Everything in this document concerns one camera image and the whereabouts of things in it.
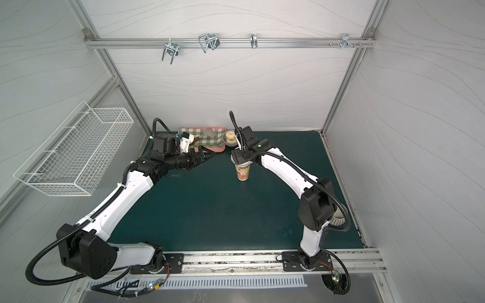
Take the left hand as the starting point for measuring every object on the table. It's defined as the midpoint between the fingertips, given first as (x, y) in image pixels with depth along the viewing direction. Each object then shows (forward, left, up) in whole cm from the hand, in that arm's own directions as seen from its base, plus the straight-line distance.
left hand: (210, 157), depth 75 cm
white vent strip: (-38, -34, -27) cm, 57 cm away
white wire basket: (-7, +49, +5) cm, 50 cm away
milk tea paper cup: (+4, -13, -17) cm, 22 cm away
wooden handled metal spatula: (+39, +11, -24) cm, 47 cm away
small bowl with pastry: (+31, -4, -21) cm, 38 cm away
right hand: (+9, -13, -7) cm, 17 cm away
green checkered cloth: (+33, +5, -25) cm, 42 cm away
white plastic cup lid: (0, -13, -4) cm, 14 cm away
